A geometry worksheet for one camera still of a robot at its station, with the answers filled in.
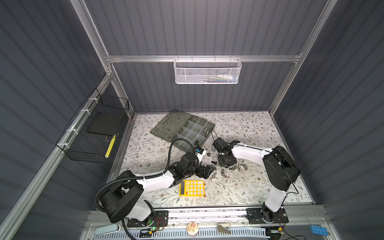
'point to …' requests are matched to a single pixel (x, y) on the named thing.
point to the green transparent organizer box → (194, 129)
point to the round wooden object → (192, 228)
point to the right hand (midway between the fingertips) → (226, 163)
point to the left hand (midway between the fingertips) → (208, 165)
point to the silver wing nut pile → (240, 167)
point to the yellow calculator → (194, 188)
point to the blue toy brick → (319, 230)
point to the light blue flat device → (107, 229)
